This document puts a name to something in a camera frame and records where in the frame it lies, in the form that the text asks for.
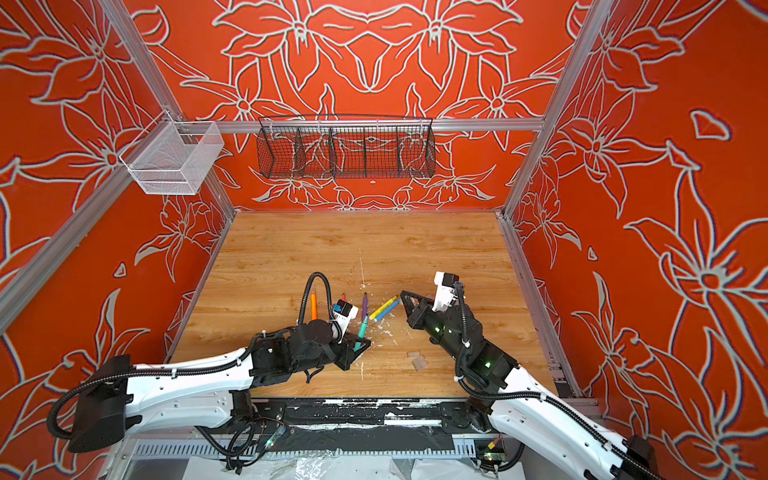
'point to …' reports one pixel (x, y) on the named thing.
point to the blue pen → (388, 311)
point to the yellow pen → (374, 314)
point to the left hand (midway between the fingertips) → (370, 342)
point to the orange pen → (314, 306)
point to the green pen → (361, 333)
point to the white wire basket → (173, 157)
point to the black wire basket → (346, 147)
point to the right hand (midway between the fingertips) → (396, 295)
